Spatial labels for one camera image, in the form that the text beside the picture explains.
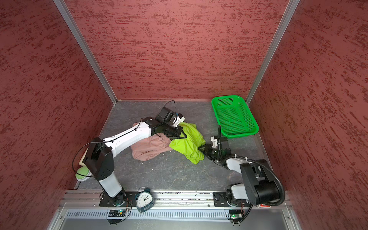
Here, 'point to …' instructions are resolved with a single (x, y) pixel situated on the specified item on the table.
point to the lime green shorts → (189, 147)
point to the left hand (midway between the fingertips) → (185, 139)
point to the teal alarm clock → (144, 200)
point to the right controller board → (235, 215)
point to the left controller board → (120, 212)
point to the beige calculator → (81, 163)
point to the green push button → (83, 170)
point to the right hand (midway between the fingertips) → (198, 152)
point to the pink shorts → (151, 147)
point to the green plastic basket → (234, 116)
